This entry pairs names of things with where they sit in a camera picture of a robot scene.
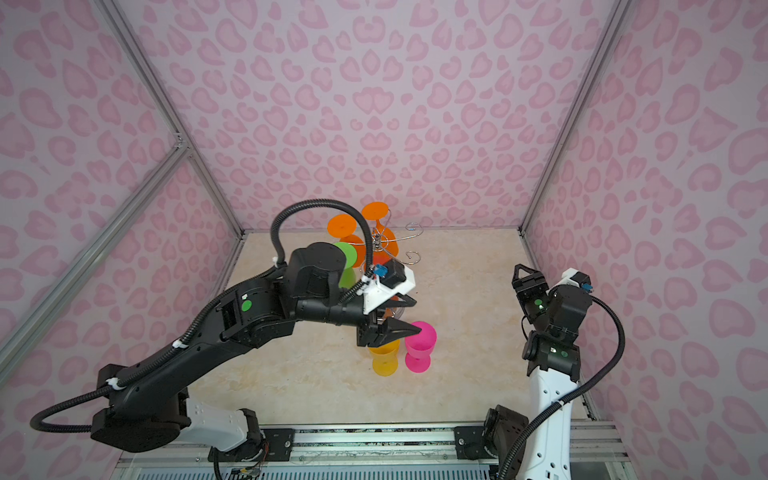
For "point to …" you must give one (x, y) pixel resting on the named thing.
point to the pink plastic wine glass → (419, 347)
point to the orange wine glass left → (343, 226)
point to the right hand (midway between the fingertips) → (519, 269)
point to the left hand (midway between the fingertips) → (417, 311)
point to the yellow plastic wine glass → (385, 358)
